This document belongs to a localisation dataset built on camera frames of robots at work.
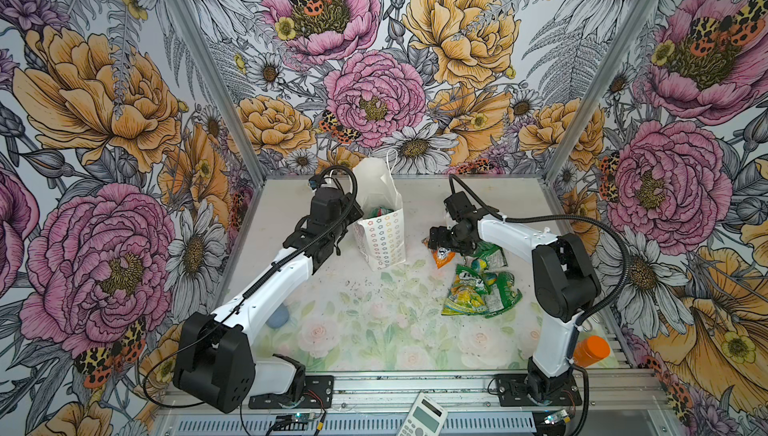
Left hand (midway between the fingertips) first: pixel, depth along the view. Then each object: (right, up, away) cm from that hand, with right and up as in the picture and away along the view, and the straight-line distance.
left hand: (357, 206), depth 83 cm
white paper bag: (+6, -8, -2) cm, 10 cm away
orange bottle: (+56, -34, -11) cm, 67 cm away
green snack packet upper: (+39, -14, +9) cm, 43 cm away
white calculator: (+17, -49, -13) cm, 53 cm away
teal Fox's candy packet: (+5, -2, +16) cm, 17 cm away
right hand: (+25, -15, +12) cm, 31 cm away
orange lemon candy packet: (+24, -15, +9) cm, 30 cm away
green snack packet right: (+40, -25, +2) cm, 47 cm away
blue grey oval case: (-22, -31, +2) cm, 38 cm away
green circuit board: (-14, -51, -10) cm, 54 cm away
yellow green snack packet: (+31, -25, +2) cm, 40 cm away
